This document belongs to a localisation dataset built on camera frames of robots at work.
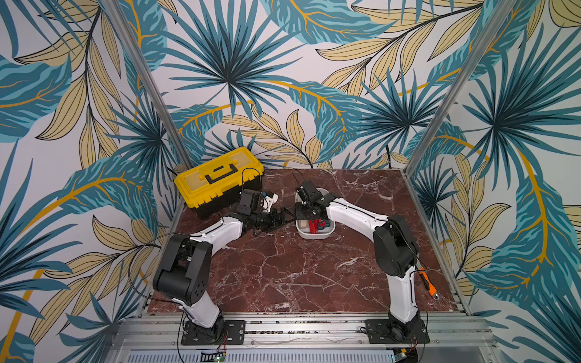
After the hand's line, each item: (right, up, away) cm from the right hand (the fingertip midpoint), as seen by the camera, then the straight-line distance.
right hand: (299, 211), depth 95 cm
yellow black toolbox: (-34, +11, -4) cm, 36 cm away
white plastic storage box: (+1, -5, -5) cm, 7 cm away
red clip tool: (+6, -6, 0) cm, 9 cm away
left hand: (-4, -4, -10) cm, 11 cm away
